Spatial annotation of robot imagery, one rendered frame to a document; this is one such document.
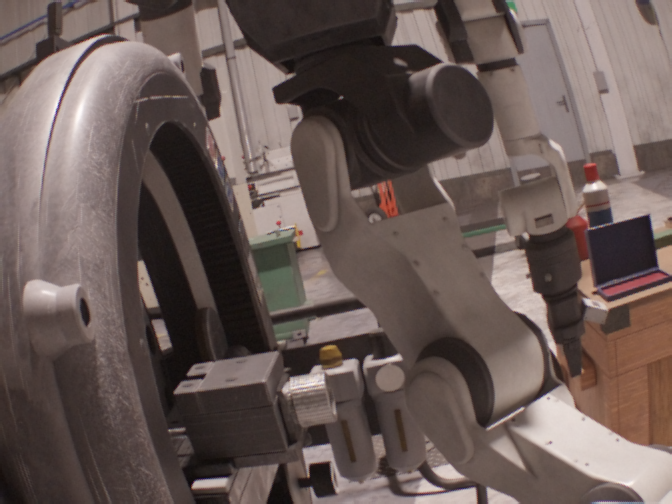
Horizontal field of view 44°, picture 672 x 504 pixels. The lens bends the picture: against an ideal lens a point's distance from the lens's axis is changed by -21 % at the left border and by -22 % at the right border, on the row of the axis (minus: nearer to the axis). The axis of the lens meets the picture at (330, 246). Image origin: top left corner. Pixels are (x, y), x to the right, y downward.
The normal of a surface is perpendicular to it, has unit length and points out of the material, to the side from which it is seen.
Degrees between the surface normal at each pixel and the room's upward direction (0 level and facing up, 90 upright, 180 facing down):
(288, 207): 90
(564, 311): 97
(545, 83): 90
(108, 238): 81
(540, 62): 90
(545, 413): 27
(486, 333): 43
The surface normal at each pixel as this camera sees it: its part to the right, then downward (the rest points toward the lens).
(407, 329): -0.77, 0.22
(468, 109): 0.57, -0.17
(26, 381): -0.11, -0.19
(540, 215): -0.06, 0.22
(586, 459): 0.07, -0.90
